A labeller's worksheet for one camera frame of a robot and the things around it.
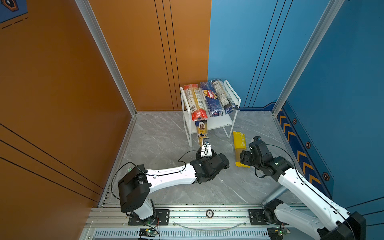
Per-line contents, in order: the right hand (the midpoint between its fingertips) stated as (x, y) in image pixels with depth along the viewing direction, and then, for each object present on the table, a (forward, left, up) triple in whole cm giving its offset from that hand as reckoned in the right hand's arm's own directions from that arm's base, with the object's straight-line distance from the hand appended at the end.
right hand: (244, 156), depth 80 cm
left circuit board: (-32, +49, -15) cm, 61 cm away
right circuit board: (-33, -12, -15) cm, 38 cm away
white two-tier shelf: (+20, +8, +5) cm, 22 cm away
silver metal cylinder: (-17, -14, -12) cm, 25 cm away
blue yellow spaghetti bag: (+11, +23, +9) cm, 27 cm away
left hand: (+3, +20, +4) cm, 21 cm away
